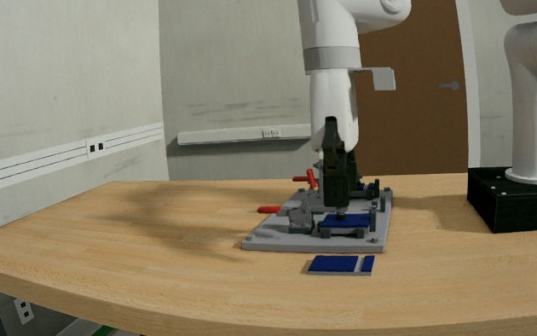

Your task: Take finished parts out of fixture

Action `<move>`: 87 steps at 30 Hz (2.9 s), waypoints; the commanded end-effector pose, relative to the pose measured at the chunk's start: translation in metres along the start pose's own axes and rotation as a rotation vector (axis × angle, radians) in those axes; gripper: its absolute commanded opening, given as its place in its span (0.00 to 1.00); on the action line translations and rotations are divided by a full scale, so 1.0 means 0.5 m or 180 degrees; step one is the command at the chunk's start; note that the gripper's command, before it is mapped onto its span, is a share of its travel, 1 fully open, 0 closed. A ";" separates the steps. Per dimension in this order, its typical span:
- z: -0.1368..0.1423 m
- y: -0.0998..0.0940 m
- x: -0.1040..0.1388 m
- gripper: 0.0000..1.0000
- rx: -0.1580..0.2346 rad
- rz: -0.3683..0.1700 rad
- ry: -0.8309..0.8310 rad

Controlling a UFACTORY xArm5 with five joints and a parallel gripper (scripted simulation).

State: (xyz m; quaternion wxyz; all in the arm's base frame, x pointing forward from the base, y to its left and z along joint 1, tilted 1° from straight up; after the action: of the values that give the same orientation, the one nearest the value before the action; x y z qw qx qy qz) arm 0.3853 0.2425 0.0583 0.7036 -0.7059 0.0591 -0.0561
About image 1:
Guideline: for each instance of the blue part with slot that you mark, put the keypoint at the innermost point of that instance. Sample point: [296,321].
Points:
[341,265]

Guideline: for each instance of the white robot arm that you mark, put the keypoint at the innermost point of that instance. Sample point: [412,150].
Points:
[330,41]

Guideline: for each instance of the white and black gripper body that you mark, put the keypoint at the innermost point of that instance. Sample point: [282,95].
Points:
[332,93]

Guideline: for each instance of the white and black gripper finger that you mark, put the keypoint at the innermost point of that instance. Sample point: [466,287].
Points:
[335,180]
[351,169]

